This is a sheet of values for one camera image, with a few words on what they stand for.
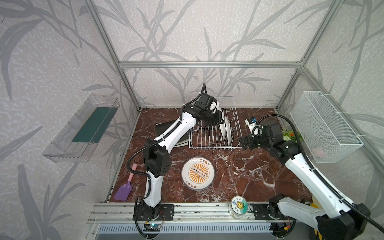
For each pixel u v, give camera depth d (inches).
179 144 37.9
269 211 28.4
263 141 24.3
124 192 31.6
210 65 39.0
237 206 26.8
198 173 34.0
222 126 32.6
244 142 26.8
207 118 27.8
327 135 24.3
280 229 27.7
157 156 19.3
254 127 25.4
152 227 28.2
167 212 29.0
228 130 34.8
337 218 14.6
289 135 33.8
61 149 23.1
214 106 27.9
